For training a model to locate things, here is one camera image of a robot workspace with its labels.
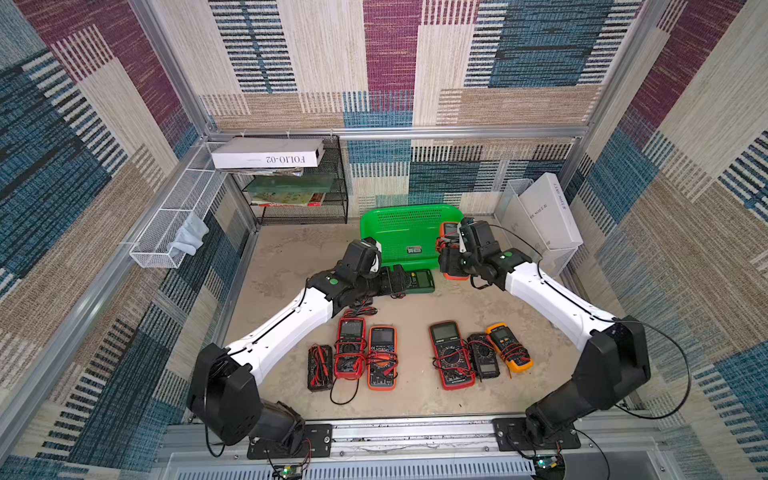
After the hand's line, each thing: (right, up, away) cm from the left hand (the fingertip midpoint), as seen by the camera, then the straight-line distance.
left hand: (397, 278), depth 80 cm
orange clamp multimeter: (+14, +11, +3) cm, 18 cm away
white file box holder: (+46, +17, +17) cm, 52 cm away
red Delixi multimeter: (-13, -20, +3) cm, 24 cm away
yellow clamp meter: (+31, -19, +4) cm, 37 cm away
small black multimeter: (+24, -21, +3) cm, 32 cm away
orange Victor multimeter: (-4, -22, +2) cm, 22 cm away
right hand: (+15, +6, +6) cm, 18 cm away
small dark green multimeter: (+9, -3, +19) cm, 21 cm away
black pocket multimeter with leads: (-20, -24, +1) cm, 32 cm away
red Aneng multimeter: (+15, -22, +2) cm, 27 cm away
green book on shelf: (-28, +26, +14) cm, 41 cm away
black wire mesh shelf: (-23, +24, +39) cm, 52 cm away
